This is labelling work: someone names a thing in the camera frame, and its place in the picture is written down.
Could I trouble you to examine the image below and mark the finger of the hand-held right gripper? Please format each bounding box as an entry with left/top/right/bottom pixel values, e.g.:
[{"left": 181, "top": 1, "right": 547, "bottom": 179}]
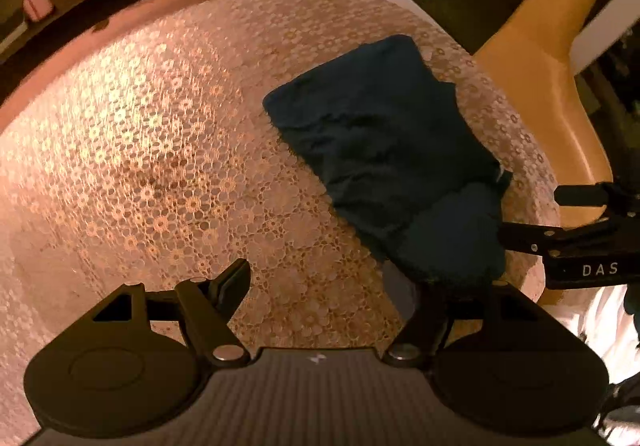
[
  {"left": 553, "top": 183, "right": 611, "bottom": 208},
  {"left": 497, "top": 221, "right": 569, "bottom": 258}
]

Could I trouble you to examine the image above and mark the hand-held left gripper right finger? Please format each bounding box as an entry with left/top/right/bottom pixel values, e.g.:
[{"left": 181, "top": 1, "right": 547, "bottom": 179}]
[{"left": 381, "top": 263, "right": 545, "bottom": 369}]

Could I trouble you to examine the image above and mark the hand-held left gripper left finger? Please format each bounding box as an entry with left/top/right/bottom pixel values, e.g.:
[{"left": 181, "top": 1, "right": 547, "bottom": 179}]
[{"left": 91, "top": 259, "right": 252, "bottom": 369}]

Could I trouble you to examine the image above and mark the navy blue zip-neck shirt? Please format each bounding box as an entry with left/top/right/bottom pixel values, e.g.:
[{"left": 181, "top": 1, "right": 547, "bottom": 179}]
[{"left": 262, "top": 34, "right": 513, "bottom": 289}]

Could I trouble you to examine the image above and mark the white bedding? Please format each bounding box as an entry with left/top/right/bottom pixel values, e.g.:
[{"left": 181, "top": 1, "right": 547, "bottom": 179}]
[{"left": 537, "top": 276, "right": 640, "bottom": 427}]

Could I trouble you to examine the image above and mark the yellow chair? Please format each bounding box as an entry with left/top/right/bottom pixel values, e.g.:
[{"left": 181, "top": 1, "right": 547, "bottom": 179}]
[{"left": 472, "top": 0, "right": 633, "bottom": 229}]

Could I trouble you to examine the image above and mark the pink lace tablecloth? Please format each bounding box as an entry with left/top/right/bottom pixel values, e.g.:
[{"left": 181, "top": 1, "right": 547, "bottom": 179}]
[{"left": 0, "top": 0, "right": 562, "bottom": 442}]

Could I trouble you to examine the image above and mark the white flat box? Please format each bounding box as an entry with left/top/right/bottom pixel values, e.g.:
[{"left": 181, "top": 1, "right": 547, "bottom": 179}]
[{"left": 0, "top": 21, "right": 28, "bottom": 54}]

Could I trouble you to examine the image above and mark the pink small suitcase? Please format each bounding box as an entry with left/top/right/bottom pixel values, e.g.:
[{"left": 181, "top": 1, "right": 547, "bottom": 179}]
[{"left": 22, "top": 0, "right": 55, "bottom": 22}]

